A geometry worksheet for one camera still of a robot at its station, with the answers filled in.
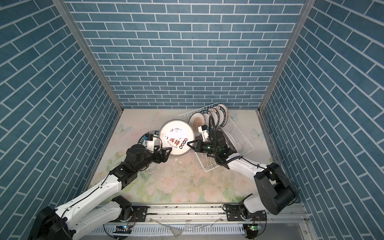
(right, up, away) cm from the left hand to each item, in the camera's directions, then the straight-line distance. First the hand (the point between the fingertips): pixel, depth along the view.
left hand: (166, 148), depth 79 cm
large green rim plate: (-14, +7, +25) cm, 29 cm away
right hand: (+11, +3, 0) cm, 11 cm away
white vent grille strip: (+8, -37, -9) cm, 39 cm away
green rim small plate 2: (+29, +19, +23) cm, 41 cm away
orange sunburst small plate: (+16, +15, +24) cm, 33 cm away
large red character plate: (+6, +7, -1) cm, 9 cm away
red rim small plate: (+36, +21, +20) cm, 46 cm away
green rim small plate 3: (+34, +18, +22) cm, 44 cm away
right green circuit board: (+44, -37, -8) cm, 58 cm away
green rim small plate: (+23, +19, +22) cm, 37 cm away
